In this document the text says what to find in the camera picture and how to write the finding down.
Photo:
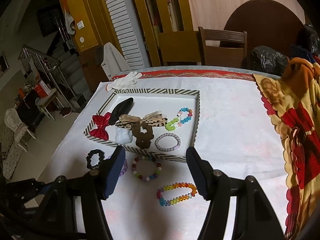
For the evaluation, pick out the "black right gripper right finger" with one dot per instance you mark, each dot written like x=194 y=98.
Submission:
x=202 y=174

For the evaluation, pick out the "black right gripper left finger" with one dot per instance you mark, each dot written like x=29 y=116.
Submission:
x=110 y=171

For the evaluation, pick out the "black scrunchie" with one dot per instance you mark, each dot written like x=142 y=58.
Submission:
x=94 y=159

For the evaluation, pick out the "white fluffy scrunchie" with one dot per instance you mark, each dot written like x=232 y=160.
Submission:
x=123 y=136

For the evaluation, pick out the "red satin bow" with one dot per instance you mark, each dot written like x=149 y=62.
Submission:
x=101 y=121

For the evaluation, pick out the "dark brown scrunchie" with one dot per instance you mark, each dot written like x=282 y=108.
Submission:
x=143 y=133

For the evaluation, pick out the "black fabric hair clip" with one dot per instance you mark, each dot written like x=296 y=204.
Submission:
x=121 y=108

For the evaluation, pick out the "beige leopard ribbon bow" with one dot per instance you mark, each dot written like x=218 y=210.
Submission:
x=155 y=119

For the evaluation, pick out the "white work glove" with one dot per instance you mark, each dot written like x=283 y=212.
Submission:
x=124 y=82

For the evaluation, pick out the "small white side table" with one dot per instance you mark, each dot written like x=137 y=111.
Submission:
x=43 y=103

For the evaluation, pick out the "red box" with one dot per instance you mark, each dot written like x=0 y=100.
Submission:
x=41 y=89

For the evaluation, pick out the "white jacket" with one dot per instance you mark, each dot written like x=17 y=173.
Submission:
x=113 y=62

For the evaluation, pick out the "orange red floral blanket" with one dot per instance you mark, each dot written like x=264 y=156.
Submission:
x=292 y=103

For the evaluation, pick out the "metal stair railing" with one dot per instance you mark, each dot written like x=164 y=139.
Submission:
x=42 y=65

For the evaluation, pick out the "wooden chair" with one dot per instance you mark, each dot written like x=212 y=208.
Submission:
x=223 y=48

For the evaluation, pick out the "white louvered door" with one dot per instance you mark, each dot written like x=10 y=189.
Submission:
x=125 y=22

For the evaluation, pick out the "black plastic bag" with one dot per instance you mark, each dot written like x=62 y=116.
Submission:
x=267 y=60

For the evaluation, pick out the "wall light switch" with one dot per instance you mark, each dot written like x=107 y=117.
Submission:
x=80 y=25

